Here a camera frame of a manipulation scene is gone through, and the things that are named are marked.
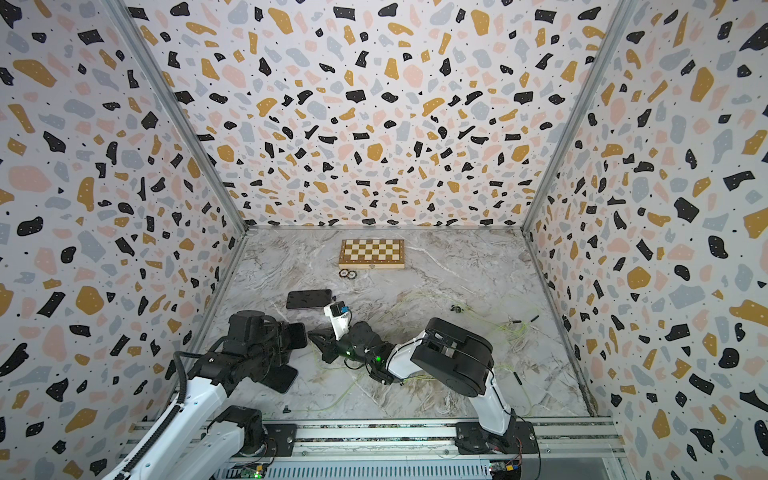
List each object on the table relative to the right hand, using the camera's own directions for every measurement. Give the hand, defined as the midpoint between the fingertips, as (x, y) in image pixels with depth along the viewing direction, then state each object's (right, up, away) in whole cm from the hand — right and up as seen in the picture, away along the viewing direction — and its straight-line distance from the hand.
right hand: (310, 337), depth 79 cm
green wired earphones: (+58, -2, +15) cm, 60 cm away
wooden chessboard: (+13, +22, +31) cm, 40 cm away
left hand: (-4, +2, +2) cm, 5 cm away
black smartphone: (-5, -1, +4) cm, 6 cm away
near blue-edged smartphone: (-10, -13, +5) cm, 17 cm away
